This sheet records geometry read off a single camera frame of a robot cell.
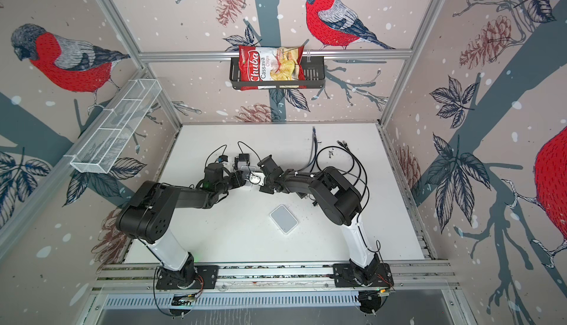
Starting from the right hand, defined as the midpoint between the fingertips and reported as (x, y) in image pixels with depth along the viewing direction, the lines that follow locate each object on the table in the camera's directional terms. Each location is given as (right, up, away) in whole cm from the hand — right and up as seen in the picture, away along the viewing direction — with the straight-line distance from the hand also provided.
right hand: (260, 181), depth 98 cm
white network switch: (-1, +5, -13) cm, 14 cm away
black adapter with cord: (-9, +11, +3) cm, 14 cm away
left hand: (-7, +4, -3) cm, 8 cm away
